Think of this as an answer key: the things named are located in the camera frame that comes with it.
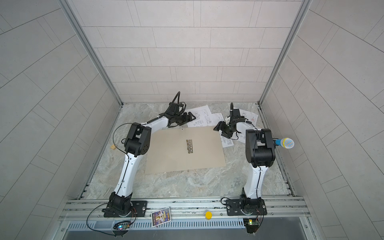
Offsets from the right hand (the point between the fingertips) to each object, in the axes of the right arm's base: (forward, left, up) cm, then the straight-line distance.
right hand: (217, 129), depth 98 cm
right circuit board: (-51, -9, -5) cm, 52 cm away
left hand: (+12, +14, +2) cm, 18 cm away
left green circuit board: (-49, +48, +1) cm, 69 cm away
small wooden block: (-8, +66, 0) cm, 66 cm away
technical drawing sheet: (+14, +8, -2) cm, 16 cm away
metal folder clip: (-11, +19, -1) cm, 22 cm away
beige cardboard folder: (-12, +22, -3) cm, 25 cm away
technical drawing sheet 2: (+12, -1, -3) cm, 12 cm away
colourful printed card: (-46, +33, -1) cm, 57 cm away
